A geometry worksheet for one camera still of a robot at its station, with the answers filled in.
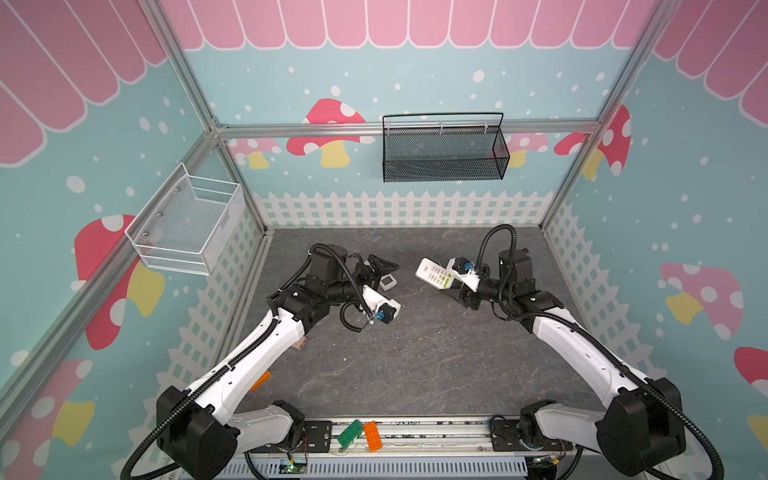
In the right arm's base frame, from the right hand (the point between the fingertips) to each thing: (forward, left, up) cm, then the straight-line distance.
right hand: (448, 277), depth 79 cm
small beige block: (-10, +42, -19) cm, 47 cm away
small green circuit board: (-40, +40, -24) cm, 61 cm away
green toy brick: (-33, +26, -20) cm, 47 cm away
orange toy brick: (-34, +20, -21) cm, 44 cm away
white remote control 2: (0, +4, +2) cm, 4 cm away
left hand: (-3, +16, +5) cm, 17 cm away
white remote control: (+12, +17, -20) cm, 29 cm away
